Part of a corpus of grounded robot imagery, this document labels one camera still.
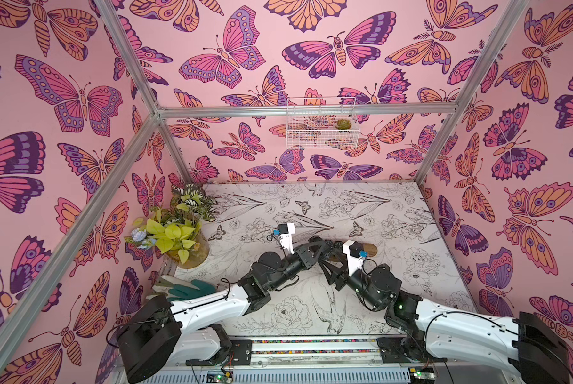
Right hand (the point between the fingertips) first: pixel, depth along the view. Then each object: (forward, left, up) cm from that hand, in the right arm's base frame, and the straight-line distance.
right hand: (327, 253), depth 72 cm
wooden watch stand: (+10, -18, -15) cm, 25 cm away
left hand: (0, 0, +5) cm, 5 cm away
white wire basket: (+51, 0, +12) cm, 53 cm away
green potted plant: (+7, +48, +2) cm, 49 cm away
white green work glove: (-5, +53, -19) cm, 57 cm away
